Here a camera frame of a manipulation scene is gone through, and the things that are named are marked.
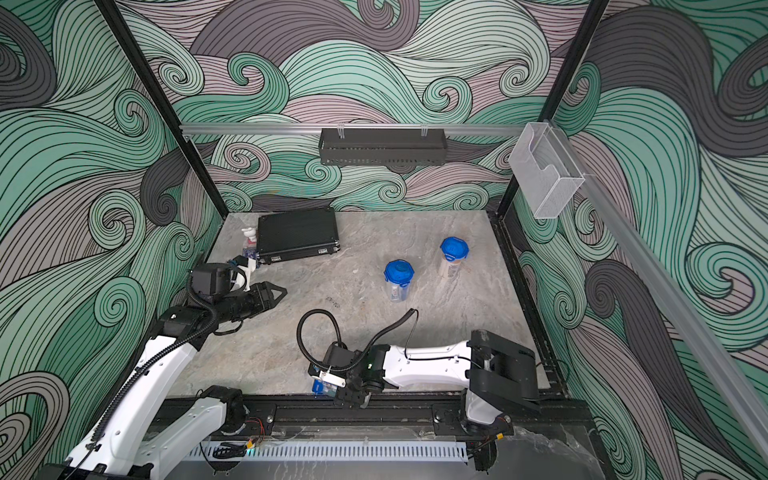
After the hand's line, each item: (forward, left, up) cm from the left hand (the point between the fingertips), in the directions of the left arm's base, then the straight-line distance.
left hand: (280, 291), depth 74 cm
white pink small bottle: (+28, +22, -19) cm, 41 cm away
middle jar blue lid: (+10, -31, -6) cm, 33 cm away
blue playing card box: (+26, +21, -19) cm, 38 cm away
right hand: (-18, -16, -18) cm, 30 cm away
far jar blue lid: (+19, -49, -7) cm, 53 cm away
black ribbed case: (+35, +6, -18) cm, 40 cm away
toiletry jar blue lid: (-19, -12, -14) cm, 27 cm away
